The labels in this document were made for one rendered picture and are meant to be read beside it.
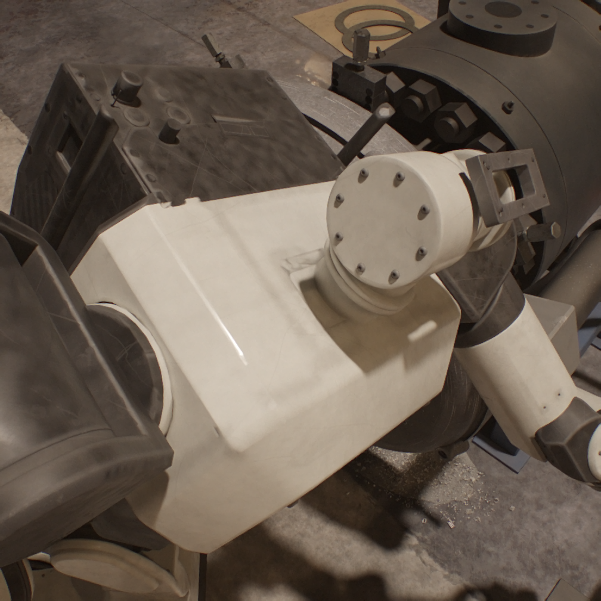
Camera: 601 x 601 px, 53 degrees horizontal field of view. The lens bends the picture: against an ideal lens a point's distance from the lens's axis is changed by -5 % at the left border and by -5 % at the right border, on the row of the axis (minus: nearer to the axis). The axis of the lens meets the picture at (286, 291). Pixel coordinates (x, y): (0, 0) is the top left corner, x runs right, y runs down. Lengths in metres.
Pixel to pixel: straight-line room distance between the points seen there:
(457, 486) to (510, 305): 1.05
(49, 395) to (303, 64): 2.80
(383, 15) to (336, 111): 2.58
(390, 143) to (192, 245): 0.54
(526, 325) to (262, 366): 0.35
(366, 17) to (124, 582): 3.04
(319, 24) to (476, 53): 2.18
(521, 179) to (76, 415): 0.27
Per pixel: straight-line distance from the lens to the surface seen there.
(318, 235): 0.42
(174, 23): 3.55
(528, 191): 0.39
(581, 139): 1.28
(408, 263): 0.31
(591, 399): 0.73
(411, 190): 0.31
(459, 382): 0.94
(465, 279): 0.55
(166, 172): 0.38
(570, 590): 1.59
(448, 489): 1.61
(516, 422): 0.67
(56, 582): 1.21
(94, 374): 0.32
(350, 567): 1.53
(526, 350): 0.63
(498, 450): 1.68
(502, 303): 0.60
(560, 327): 0.85
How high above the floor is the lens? 1.46
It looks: 49 degrees down
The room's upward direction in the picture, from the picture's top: 6 degrees counter-clockwise
